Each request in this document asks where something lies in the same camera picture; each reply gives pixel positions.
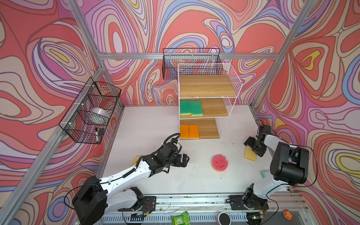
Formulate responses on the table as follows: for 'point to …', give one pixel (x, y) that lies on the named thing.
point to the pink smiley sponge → (219, 163)
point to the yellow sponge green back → (196, 108)
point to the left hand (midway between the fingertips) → (184, 157)
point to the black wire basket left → (87, 119)
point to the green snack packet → (182, 219)
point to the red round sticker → (288, 215)
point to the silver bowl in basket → (98, 113)
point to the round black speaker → (223, 218)
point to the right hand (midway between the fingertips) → (250, 150)
